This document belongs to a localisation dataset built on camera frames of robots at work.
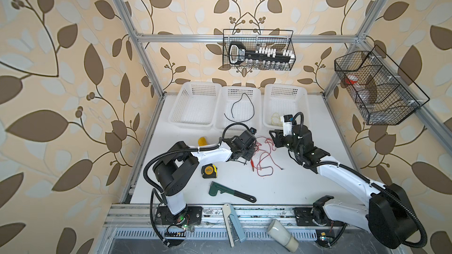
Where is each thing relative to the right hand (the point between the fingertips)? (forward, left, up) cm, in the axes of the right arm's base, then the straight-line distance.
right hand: (273, 132), depth 84 cm
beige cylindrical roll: (-38, +3, -12) cm, 40 cm away
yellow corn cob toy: (+3, +36, -11) cm, 38 cm away
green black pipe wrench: (-20, +28, -15) cm, 38 cm away
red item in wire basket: (+16, -37, +18) cm, 44 cm away
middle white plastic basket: (+33, +14, -15) cm, 38 cm away
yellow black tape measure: (-13, +31, -13) cm, 36 cm away
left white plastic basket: (+33, +44, -15) cm, 57 cm away
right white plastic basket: (+35, -14, -13) cm, 40 cm away
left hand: (-3, +10, -10) cm, 14 cm away
